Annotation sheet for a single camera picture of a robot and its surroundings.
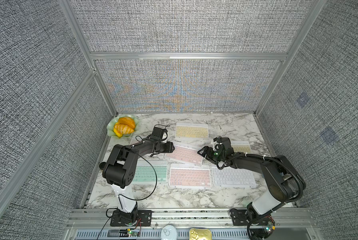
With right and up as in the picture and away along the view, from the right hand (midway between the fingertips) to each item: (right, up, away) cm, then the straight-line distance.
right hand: (200, 150), depth 91 cm
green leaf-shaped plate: (-61, +16, +15) cm, 65 cm away
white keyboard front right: (+18, -15, -4) cm, 24 cm away
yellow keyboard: (-2, +12, +18) cm, 21 cm away
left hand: (-17, +2, +6) cm, 18 cm away
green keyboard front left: (-33, -13, -3) cm, 36 cm away
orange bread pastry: (-50, +16, +11) cm, 53 cm away
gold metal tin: (-4, -33, -25) cm, 41 cm away
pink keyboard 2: (-6, -14, -3) cm, 16 cm away
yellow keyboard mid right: (+29, +2, +9) cm, 30 cm away
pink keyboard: (-9, -3, +4) cm, 11 cm away
